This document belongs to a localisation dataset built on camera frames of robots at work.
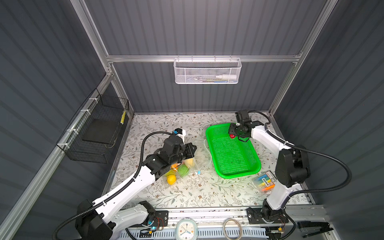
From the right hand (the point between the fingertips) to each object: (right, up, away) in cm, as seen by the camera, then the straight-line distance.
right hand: (234, 131), depth 94 cm
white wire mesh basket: (-15, +47, +24) cm, 55 cm away
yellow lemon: (-38, -27, -11) cm, 48 cm away
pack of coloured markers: (+15, -28, -11) cm, 34 cm away
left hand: (-23, -7, -21) cm, 32 cm away
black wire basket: (-77, +1, -17) cm, 79 cm away
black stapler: (+32, -46, -23) cm, 61 cm away
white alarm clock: (-29, -45, -25) cm, 59 cm away
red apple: (-2, -3, -3) cm, 5 cm away
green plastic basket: (-1, -17, +2) cm, 17 cm away
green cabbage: (-32, -22, -11) cm, 40 cm away
